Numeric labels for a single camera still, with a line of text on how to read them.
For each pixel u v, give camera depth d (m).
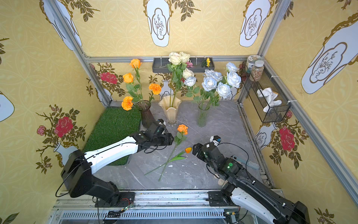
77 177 0.42
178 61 0.76
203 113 0.95
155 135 0.64
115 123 1.06
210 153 0.56
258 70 0.80
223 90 0.72
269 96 0.70
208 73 0.82
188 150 0.90
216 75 0.76
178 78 0.84
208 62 0.88
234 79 0.68
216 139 0.69
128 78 0.84
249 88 1.10
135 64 0.86
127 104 0.75
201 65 0.90
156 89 0.82
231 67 0.78
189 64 0.88
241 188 0.49
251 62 0.86
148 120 0.97
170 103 0.97
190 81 0.80
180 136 0.96
